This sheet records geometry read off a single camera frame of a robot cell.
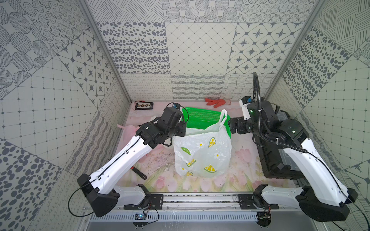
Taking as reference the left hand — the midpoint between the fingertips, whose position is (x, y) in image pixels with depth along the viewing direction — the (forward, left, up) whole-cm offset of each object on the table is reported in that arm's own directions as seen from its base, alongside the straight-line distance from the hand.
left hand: (188, 126), depth 69 cm
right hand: (0, -23, +4) cm, 24 cm away
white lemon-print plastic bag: (-7, -9, -13) cm, 17 cm away
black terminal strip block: (+40, +39, -28) cm, 62 cm away
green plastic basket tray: (+32, -9, -33) cm, 47 cm away
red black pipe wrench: (-13, +30, -29) cm, 44 cm away
